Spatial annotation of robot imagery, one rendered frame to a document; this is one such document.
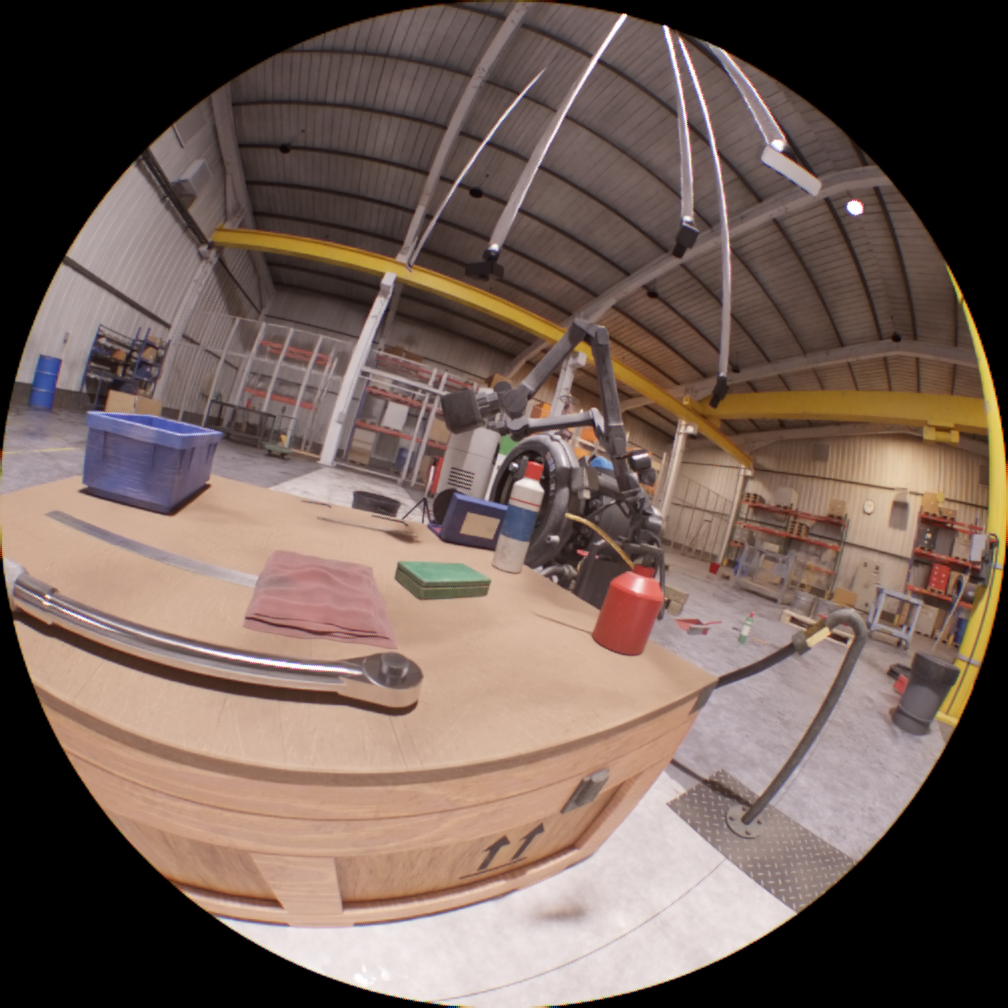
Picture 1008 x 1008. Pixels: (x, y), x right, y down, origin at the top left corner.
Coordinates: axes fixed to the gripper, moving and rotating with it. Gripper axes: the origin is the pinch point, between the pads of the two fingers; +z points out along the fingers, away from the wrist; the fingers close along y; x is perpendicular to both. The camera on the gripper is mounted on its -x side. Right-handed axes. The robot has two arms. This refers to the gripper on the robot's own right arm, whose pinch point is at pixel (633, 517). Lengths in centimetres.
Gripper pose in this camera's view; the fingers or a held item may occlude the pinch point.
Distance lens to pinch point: 113.4
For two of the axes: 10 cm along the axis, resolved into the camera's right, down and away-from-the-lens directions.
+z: 2.4, 9.7, 0.2
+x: -9.7, 2.4, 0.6
